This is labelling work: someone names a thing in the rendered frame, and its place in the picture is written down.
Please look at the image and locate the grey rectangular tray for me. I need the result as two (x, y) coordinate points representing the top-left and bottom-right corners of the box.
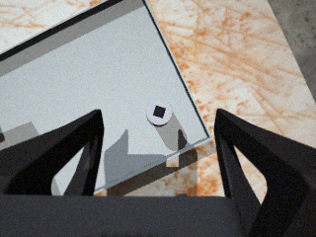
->
(0, 0), (212, 194)

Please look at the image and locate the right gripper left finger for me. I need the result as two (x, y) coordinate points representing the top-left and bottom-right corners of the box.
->
(0, 110), (105, 196)

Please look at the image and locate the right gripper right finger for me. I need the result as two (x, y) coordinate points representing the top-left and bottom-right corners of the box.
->
(213, 109), (316, 237)

